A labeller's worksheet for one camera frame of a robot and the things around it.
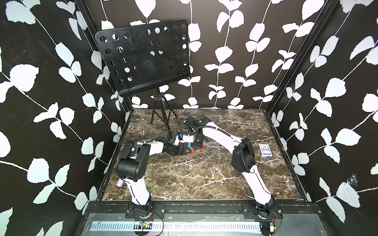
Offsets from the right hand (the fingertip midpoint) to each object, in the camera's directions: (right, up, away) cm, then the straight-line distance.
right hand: (194, 143), depth 92 cm
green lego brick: (-1, -3, -3) cm, 5 cm away
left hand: (-4, -5, +1) cm, 6 cm away
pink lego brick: (-3, 0, -7) cm, 7 cm away
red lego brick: (+6, -4, +6) cm, 9 cm away
